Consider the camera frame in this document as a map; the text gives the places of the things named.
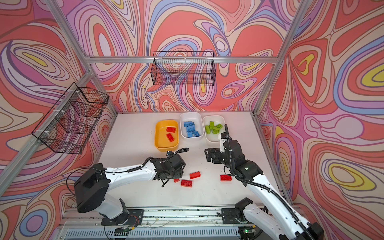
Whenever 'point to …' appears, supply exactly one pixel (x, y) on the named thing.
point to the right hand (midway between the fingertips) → (213, 154)
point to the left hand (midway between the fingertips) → (180, 173)
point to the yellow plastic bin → (162, 143)
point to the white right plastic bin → (217, 119)
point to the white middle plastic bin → (195, 117)
